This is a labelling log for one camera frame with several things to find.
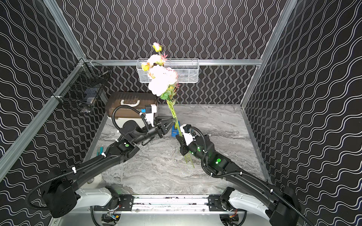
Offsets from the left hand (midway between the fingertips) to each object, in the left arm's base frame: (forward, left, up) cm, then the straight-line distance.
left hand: (174, 116), depth 63 cm
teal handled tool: (-1, +50, -39) cm, 63 cm away
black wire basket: (+30, +65, -12) cm, 73 cm away
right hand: (-1, -1, -12) cm, 12 cm away
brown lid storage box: (+27, +27, -18) cm, 43 cm away
